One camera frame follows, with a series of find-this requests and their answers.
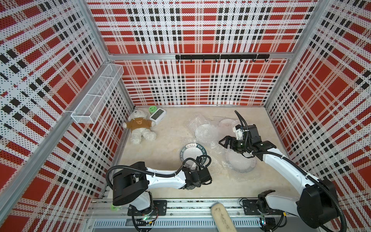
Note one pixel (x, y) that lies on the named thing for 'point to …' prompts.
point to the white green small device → (157, 116)
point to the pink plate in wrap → (226, 125)
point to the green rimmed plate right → (237, 162)
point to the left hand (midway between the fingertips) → (195, 174)
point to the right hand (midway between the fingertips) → (226, 144)
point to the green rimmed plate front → (195, 151)
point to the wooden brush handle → (223, 221)
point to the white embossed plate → (206, 134)
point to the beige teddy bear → (140, 126)
